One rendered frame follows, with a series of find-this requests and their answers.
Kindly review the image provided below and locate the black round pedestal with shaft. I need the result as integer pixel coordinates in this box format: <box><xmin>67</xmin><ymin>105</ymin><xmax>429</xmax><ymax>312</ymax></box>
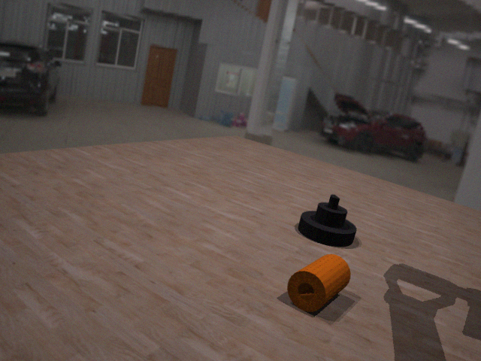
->
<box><xmin>298</xmin><ymin>195</ymin><xmax>356</xmax><ymax>247</ymax></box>

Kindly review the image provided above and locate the orange cylinder with d-shaped hole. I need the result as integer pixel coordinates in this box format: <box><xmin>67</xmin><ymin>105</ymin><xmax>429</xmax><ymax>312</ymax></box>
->
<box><xmin>287</xmin><ymin>254</ymin><xmax>351</xmax><ymax>312</ymax></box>

